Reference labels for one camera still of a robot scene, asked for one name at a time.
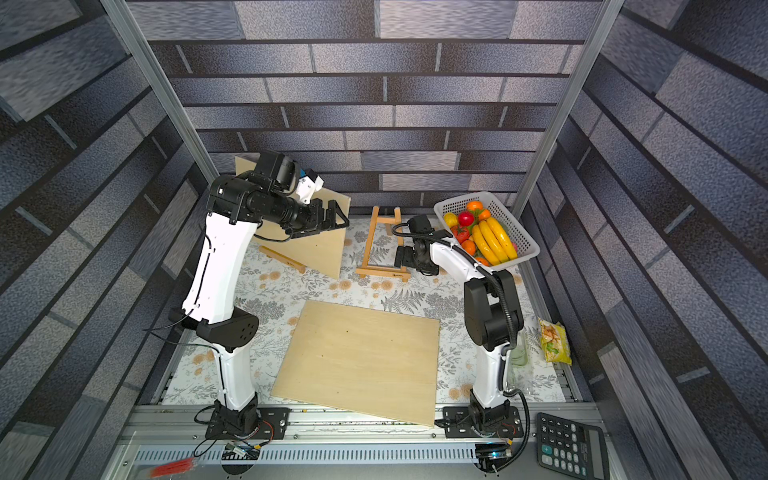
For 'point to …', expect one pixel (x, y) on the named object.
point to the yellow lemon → (451, 219)
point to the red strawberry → (461, 233)
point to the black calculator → (571, 447)
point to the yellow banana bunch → (493, 243)
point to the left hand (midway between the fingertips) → (335, 222)
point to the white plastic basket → (524, 244)
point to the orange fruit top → (473, 205)
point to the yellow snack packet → (554, 342)
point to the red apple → (465, 218)
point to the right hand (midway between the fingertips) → (409, 262)
